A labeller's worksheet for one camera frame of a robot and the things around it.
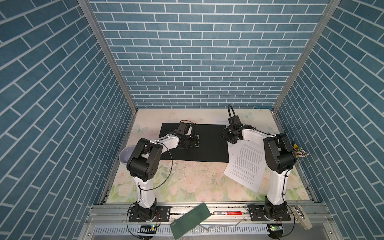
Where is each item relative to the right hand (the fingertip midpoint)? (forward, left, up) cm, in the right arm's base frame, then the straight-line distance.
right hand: (222, 135), depth 102 cm
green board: (-52, +18, -1) cm, 55 cm away
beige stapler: (-45, -38, -2) cm, 59 cm away
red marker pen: (-46, -2, -2) cm, 46 cm away
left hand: (-8, +16, +1) cm, 18 cm away
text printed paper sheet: (-18, -16, -4) cm, 24 cm away
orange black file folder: (-8, +7, -3) cm, 11 cm away
